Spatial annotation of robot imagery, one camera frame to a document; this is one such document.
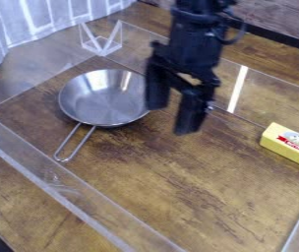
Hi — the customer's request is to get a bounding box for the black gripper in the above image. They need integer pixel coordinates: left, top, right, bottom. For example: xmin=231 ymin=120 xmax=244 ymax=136
xmin=145 ymin=9 xmax=227 ymax=135

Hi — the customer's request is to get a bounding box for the yellow butter box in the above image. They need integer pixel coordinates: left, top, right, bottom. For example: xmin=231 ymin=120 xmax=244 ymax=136
xmin=260 ymin=122 xmax=299 ymax=164

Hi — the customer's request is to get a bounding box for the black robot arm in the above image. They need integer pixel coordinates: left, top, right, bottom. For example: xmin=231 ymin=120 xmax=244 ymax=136
xmin=145 ymin=0 xmax=235 ymax=135

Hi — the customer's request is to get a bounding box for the silver frying pan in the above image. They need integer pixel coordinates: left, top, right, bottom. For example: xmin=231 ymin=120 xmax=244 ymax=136
xmin=53 ymin=69 xmax=149 ymax=162

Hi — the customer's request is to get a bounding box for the black strip on table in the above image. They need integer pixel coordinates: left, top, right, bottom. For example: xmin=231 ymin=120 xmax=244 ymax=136
xmin=228 ymin=19 xmax=299 ymax=49

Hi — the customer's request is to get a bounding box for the clear acrylic tray barrier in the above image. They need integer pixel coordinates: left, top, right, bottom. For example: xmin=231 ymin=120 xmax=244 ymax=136
xmin=0 ymin=20 xmax=299 ymax=252

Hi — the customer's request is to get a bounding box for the white grey curtain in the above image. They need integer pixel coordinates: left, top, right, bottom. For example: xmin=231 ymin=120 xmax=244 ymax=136
xmin=0 ymin=0 xmax=137 ymax=64

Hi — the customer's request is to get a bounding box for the black cable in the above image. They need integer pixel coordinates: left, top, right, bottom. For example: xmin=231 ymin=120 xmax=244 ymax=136
xmin=215 ymin=6 xmax=248 ymax=46

